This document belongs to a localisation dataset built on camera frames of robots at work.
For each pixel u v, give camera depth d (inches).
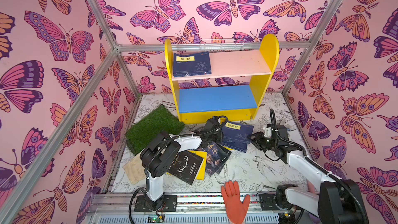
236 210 28.0
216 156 33.6
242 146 35.4
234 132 36.6
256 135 30.7
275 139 26.5
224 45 36.5
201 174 32.0
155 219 28.4
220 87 46.2
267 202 28.7
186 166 32.1
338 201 15.9
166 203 28.7
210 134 28.3
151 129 38.7
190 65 30.0
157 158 19.0
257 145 30.1
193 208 28.7
